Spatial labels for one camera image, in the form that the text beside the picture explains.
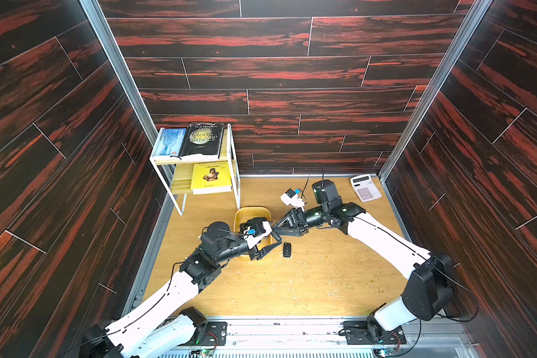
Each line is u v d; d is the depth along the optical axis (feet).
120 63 2.53
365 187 3.77
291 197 2.27
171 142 2.83
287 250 3.05
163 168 3.77
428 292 1.38
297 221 2.06
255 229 1.80
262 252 2.18
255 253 1.95
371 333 2.14
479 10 2.18
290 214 2.09
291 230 2.31
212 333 2.40
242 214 3.25
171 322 1.94
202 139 2.83
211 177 3.10
